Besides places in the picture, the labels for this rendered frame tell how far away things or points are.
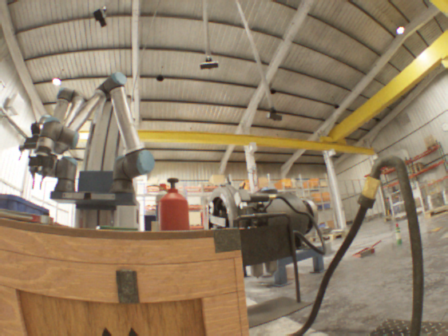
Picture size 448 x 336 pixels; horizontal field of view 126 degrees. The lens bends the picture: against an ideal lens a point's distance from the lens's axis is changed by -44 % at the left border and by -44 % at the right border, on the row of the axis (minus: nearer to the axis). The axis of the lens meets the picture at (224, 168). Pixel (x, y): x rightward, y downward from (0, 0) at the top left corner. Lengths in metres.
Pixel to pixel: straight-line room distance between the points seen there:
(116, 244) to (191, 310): 0.18
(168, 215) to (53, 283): 0.30
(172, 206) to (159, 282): 0.19
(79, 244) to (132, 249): 0.10
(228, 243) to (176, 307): 0.16
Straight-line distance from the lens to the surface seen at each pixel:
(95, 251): 0.38
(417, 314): 0.69
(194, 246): 0.38
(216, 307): 0.41
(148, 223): 0.97
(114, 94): 1.44
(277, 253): 1.18
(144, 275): 0.38
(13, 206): 0.92
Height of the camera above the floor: 0.45
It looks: 20 degrees up
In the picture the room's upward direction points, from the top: 6 degrees counter-clockwise
